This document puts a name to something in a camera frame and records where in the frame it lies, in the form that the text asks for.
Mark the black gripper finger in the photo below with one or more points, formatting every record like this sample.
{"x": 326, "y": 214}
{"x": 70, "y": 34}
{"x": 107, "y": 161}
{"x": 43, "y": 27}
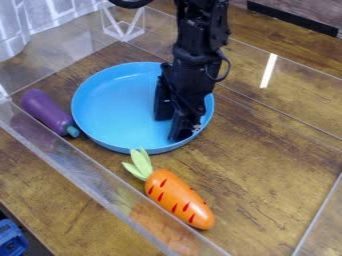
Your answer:
{"x": 163, "y": 108}
{"x": 185, "y": 123}

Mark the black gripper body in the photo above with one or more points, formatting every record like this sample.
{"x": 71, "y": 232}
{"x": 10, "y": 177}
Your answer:
{"x": 190, "y": 77}

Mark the blue round tray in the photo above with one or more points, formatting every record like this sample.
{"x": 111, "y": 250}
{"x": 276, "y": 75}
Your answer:
{"x": 113, "y": 110}

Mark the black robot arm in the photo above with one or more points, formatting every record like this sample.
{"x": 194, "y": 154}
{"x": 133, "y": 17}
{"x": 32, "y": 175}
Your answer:
{"x": 203, "y": 29}

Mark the purple toy eggplant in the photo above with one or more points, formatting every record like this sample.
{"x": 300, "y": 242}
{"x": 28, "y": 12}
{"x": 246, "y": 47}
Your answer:
{"x": 42, "y": 108}

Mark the orange toy carrot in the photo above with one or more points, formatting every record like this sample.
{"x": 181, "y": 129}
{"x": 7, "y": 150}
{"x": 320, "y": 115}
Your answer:
{"x": 170, "y": 192}

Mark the black bar in background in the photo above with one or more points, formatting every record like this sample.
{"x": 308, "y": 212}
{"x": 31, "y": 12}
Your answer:
{"x": 293, "y": 19}

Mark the white curtain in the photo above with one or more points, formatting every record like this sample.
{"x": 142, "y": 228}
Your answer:
{"x": 26, "y": 18}

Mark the blue object at corner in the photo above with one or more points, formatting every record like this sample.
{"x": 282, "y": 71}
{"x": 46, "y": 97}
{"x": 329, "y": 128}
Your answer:
{"x": 14, "y": 243}

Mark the clear acrylic enclosure wall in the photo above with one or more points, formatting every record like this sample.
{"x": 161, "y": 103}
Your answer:
{"x": 265, "y": 164}

